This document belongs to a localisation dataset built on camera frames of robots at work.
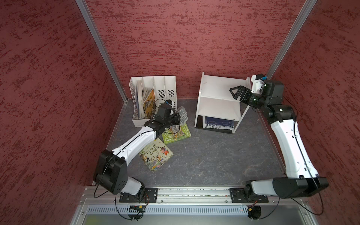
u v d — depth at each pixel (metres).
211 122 0.97
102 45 0.87
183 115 0.84
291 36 0.82
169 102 0.75
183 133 0.97
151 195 0.74
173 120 0.73
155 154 0.90
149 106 0.95
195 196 0.76
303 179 0.38
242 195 0.73
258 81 0.60
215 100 0.77
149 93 0.93
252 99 0.58
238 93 0.61
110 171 0.42
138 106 0.95
